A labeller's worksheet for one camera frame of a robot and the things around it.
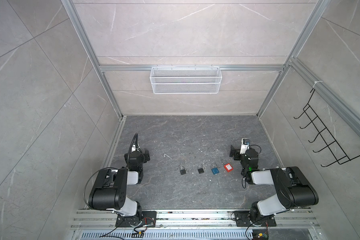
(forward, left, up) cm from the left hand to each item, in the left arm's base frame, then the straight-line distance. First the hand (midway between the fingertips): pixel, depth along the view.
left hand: (136, 147), depth 93 cm
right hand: (-1, -66, +2) cm, 66 cm away
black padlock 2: (-13, -40, -6) cm, 43 cm away
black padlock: (-14, -29, -6) cm, 33 cm away
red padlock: (-13, -57, -4) cm, 58 cm away
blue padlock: (-14, -49, -6) cm, 51 cm away
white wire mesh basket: (+39, -32, +24) cm, 55 cm away
